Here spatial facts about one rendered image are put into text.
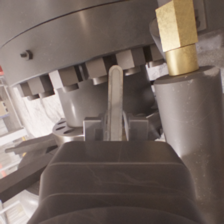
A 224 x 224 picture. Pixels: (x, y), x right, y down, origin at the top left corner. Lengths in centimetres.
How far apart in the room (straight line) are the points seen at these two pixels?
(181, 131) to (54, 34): 28
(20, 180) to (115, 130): 34
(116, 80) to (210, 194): 18
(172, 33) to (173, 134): 11
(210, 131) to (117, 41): 23
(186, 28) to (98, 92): 31
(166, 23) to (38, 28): 24
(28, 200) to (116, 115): 35
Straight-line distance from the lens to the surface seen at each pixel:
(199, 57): 104
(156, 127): 47
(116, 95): 16
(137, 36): 36
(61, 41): 34
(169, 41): 20
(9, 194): 48
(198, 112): 19
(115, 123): 17
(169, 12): 20
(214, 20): 74
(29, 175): 48
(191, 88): 19
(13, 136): 800
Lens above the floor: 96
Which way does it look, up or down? 35 degrees down
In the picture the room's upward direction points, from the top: 116 degrees counter-clockwise
